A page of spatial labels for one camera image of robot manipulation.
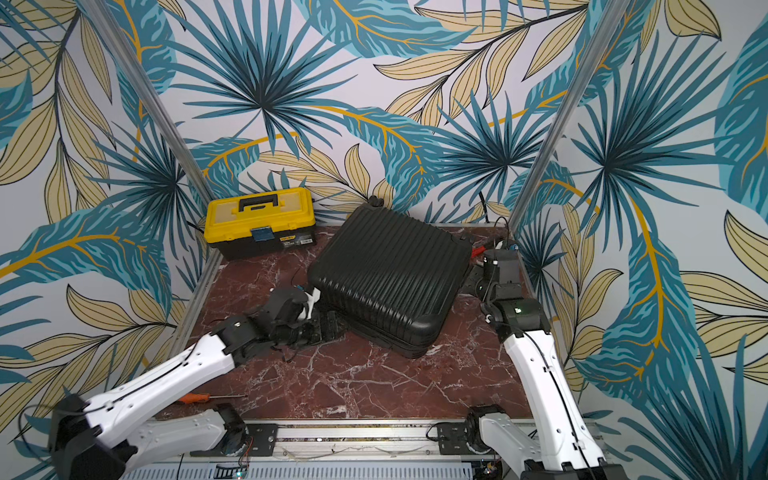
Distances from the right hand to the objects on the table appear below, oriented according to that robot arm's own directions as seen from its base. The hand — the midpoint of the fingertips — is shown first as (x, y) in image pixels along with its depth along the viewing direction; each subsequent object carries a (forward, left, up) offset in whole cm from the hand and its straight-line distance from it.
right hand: (454, 290), depth 87 cm
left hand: (-9, +38, -6) cm, 40 cm away
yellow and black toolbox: (+28, +65, +1) cm, 70 cm away
